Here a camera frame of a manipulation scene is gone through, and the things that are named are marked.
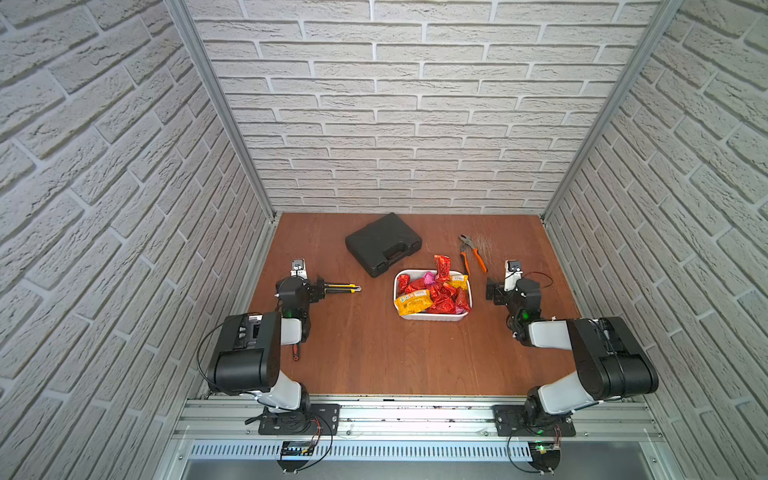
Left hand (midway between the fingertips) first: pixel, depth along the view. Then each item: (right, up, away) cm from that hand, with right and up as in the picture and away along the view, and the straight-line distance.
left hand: (304, 271), depth 93 cm
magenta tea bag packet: (+40, -2, -1) cm, 40 cm away
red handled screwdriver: (+1, -23, -10) cm, 25 cm away
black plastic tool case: (+25, +9, +12) cm, 29 cm away
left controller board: (+5, -43, -22) cm, 49 cm away
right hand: (+66, -2, +1) cm, 66 cm away
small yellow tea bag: (+49, -3, -1) cm, 50 cm away
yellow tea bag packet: (+35, -8, -8) cm, 37 cm away
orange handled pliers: (+57, +9, +17) cm, 61 cm away
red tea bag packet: (+45, +2, +1) cm, 45 cm away
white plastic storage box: (+48, -14, -5) cm, 50 cm away
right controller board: (+66, -42, -24) cm, 82 cm away
